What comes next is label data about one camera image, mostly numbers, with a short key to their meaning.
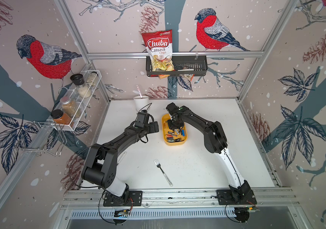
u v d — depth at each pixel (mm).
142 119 713
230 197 727
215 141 622
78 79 723
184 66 1070
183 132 978
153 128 832
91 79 852
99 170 444
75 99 782
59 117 596
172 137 969
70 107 646
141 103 1031
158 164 854
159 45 815
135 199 731
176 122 890
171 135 976
